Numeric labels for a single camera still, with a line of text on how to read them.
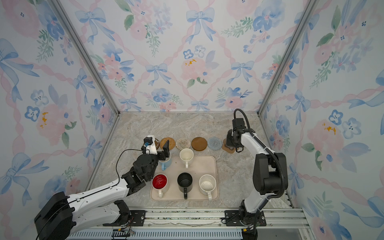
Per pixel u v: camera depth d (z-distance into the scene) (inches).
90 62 35.4
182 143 39.8
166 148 29.3
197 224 28.8
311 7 27.1
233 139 31.2
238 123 29.8
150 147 25.4
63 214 16.0
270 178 18.5
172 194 32.2
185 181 32.8
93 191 19.2
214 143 40.3
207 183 33.0
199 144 40.4
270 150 19.5
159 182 32.9
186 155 36.2
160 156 27.1
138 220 28.9
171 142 40.9
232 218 28.1
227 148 39.1
